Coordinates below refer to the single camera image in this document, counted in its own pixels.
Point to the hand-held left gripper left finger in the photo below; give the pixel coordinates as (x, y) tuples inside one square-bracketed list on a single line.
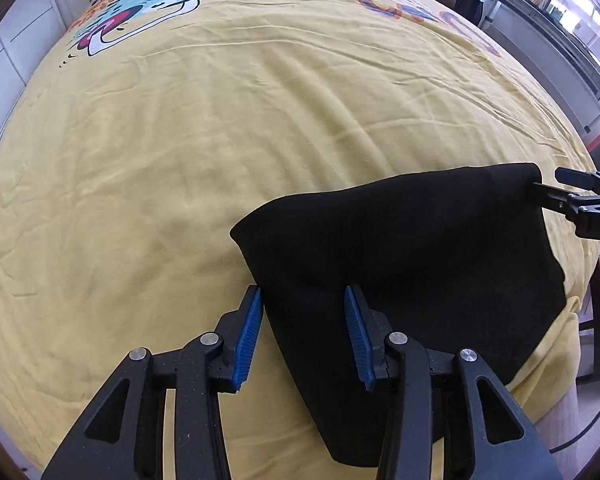
[(247, 340)]

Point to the long desk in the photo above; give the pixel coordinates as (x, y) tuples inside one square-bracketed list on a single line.
[(545, 15)]

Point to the white wardrobe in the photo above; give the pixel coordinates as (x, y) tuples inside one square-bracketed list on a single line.
[(20, 35)]

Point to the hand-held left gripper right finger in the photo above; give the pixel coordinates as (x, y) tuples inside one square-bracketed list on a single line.
[(357, 340)]

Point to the black bag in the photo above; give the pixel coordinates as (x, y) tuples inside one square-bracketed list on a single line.
[(472, 5)]

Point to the yellow printed bed cover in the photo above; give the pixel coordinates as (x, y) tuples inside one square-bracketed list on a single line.
[(180, 160)]

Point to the black pants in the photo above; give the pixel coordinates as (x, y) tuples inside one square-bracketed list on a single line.
[(430, 260)]

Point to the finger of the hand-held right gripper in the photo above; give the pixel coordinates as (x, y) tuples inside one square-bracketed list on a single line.
[(577, 178), (550, 196)]

